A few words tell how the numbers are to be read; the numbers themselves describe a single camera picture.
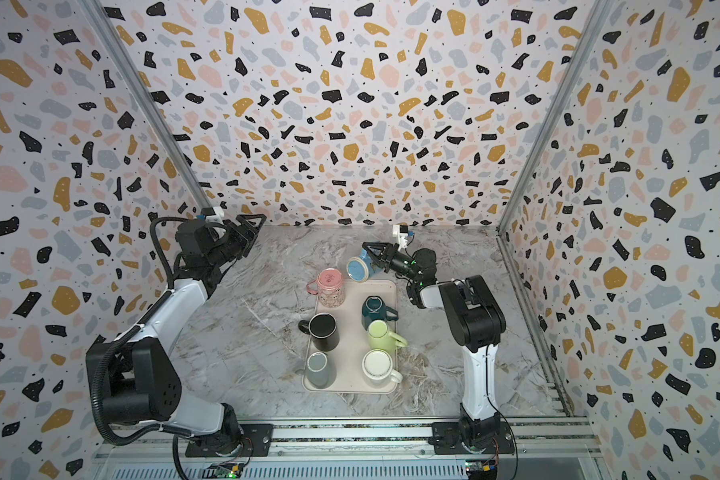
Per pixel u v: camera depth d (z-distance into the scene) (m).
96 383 0.37
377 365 0.80
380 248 0.87
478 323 0.55
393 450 0.73
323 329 0.84
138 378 0.43
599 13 0.71
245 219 0.75
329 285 0.90
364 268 0.87
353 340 0.91
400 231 0.88
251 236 0.74
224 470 0.70
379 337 0.82
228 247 0.72
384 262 0.82
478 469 0.72
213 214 0.76
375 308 0.86
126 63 0.77
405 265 0.83
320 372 0.76
